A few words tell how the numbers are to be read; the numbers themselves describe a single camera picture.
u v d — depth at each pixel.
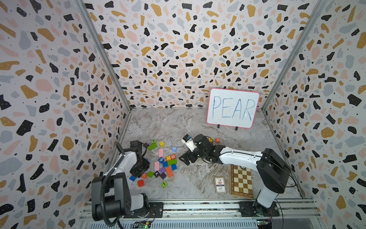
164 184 0.81
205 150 0.66
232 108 1.03
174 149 0.97
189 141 0.76
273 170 0.47
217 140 1.02
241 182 0.81
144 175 0.84
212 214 0.73
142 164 0.75
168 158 0.92
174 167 0.89
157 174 0.85
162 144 0.97
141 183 0.82
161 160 0.91
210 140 0.67
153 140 1.00
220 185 0.81
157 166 0.88
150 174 0.86
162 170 0.87
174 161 0.91
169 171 0.87
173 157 0.92
